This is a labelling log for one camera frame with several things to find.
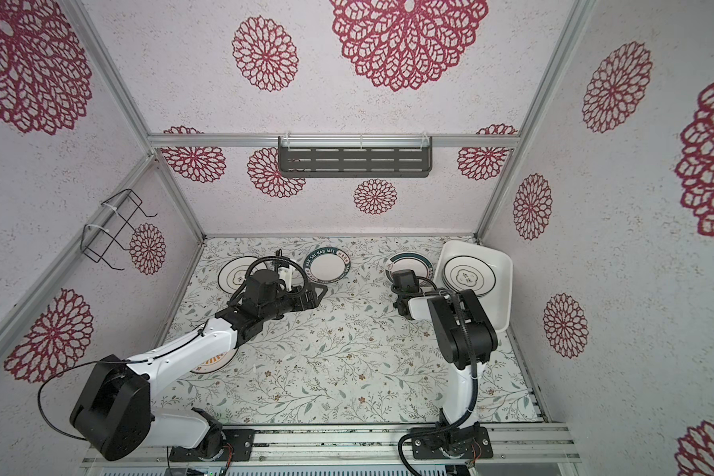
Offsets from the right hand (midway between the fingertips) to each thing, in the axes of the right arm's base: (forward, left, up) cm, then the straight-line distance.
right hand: (405, 277), depth 103 cm
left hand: (-16, +27, +14) cm, 35 cm away
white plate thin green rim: (+4, +63, -2) cm, 63 cm away
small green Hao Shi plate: (+7, +29, -2) cm, 30 cm away
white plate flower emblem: (+4, -23, -2) cm, 24 cm away
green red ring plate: (+11, -3, -4) cm, 12 cm away
